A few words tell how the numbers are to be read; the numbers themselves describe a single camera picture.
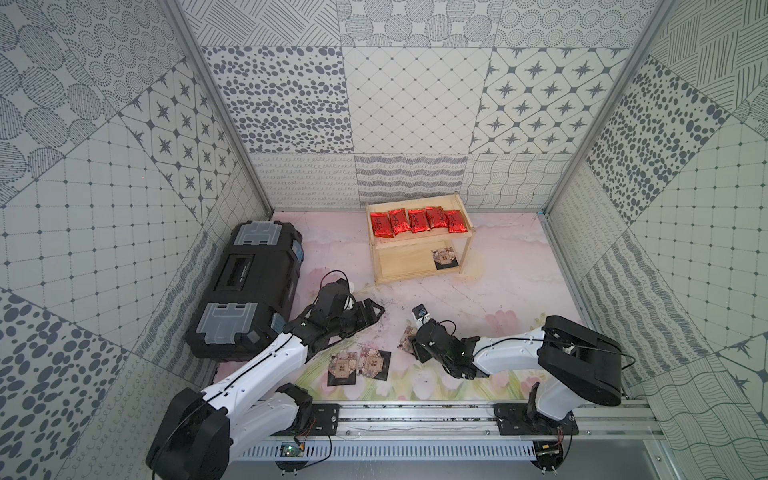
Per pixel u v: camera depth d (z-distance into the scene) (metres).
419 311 0.78
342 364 0.82
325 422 0.73
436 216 0.88
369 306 0.76
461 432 0.74
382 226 0.86
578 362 0.46
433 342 0.66
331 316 0.64
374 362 0.84
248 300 0.76
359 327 0.73
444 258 1.04
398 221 0.86
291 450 0.72
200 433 0.39
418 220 0.88
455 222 0.86
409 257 1.05
